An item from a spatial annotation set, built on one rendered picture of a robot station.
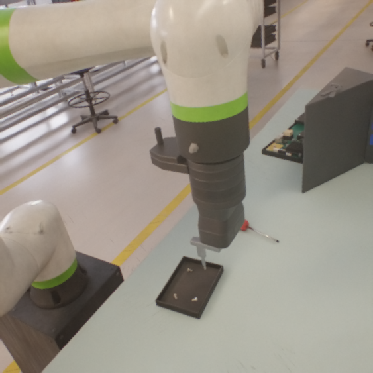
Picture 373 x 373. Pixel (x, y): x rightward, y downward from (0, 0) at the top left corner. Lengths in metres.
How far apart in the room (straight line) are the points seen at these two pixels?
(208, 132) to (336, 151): 0.51
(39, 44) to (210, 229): 0.37
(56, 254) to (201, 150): 0.57
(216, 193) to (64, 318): 0.61
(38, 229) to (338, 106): 0.68
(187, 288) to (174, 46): 0.42
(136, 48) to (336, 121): 0.47
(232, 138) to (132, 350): 0.36
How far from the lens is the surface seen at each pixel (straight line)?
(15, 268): 0.82
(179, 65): 0.39
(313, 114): 0.79
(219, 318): 0.62
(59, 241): 0.91
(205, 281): 0.67
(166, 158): 0.49
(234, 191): 0.48
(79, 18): 0.59
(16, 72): 0.66
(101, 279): 1.02
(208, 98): 0.40
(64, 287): 0.98
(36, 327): 0.99
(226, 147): 0.43
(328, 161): 0.88
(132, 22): 0.55
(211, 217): 0.50
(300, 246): 0.73
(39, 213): 0.89
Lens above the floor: 1.50
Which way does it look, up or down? 32 degrees down
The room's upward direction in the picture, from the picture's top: 10 degrees counter-clockwise
